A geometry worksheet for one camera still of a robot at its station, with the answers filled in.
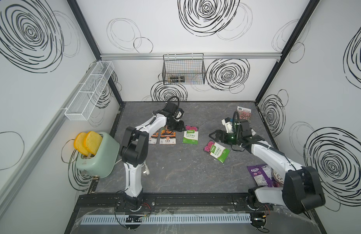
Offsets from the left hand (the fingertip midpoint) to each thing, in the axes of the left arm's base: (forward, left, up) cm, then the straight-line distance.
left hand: (182, 128), depth 95 cm
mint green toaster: (-28, +39, +7) cm, 49 cm away
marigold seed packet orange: (-3, +10, -7) cm, 13 cm away
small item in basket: (+19, +2, +25) cm, 32 cm away
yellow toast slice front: (-17, +47, +11) cm, 51 cm away
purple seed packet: (-27, -46, -4) cm, 54 cm away
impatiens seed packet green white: (-1, -6, -7) cm, 9 cm away
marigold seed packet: (-5, +19, -7) cm, 21 cm away
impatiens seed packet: (-11, -23, -7) cm, 27 cm away
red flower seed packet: (+21, -49, -7) cm, 54 cm away
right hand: (-9, -20, +7) cm, 23 cm away
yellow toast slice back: (-19, +52, +12) cm, 57 cm away
